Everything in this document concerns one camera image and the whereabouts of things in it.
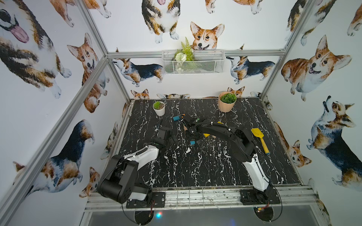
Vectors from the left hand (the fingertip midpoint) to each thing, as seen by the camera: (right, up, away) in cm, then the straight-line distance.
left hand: (171, 134), depth 93 cm
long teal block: (+14, -5, -1) cm, 15 cm away
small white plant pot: (-10, +17, +12) cm, 24 cm away
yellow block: (+35, +6, +13) cm, 38 cm away
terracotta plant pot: (+40, +23, +13) cm, 48 cm away
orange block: (+8, +12, +17) cm, 22 cm away
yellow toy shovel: (+60, 0, +5) cm, 60 cm away
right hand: (+11, -3, +1) cm, 12 cm away
